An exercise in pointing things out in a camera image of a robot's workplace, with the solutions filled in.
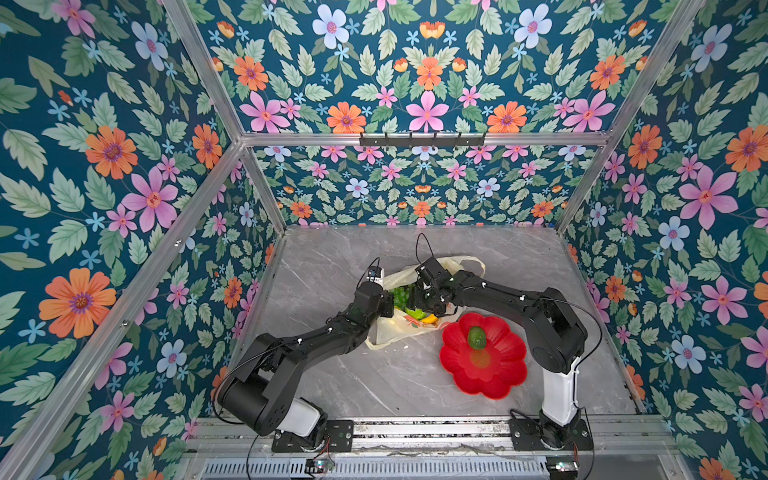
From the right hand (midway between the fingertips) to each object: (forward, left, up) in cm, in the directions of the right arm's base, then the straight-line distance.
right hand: (413, 303), depth 92 cm
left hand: (+2, +6, +7) cm, 9 cm away
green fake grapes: (+4, +4, -2) cm, 5 cm away
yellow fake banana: (-4, -6, -4) cm, 8 cm away
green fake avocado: (-11, -19, -1) cm, 22 cm away
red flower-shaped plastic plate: (-19, -22, -6) cm, 30 cm away
